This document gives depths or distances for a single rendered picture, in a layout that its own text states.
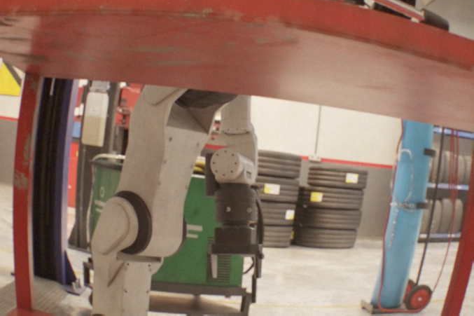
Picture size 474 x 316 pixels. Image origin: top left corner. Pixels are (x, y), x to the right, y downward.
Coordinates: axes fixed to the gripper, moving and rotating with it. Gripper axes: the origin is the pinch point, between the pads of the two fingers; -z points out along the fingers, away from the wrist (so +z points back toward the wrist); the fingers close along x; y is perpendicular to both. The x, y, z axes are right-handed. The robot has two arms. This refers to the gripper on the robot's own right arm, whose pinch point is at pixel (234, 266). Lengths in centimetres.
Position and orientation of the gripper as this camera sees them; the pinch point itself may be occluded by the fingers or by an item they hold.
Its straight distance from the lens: 167.9
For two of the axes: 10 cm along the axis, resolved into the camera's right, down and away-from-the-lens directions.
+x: -9.4, 0.6, 3.4
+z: 0.1, -9.8, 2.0
